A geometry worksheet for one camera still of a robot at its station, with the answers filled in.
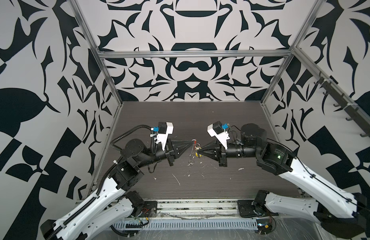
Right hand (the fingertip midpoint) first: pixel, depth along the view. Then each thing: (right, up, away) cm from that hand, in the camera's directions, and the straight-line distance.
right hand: (200, 152), depth 54 cm
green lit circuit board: (+32, -39, +17) cm, 53 cm away
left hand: (-3, +5, -1) cm, 5 cm away
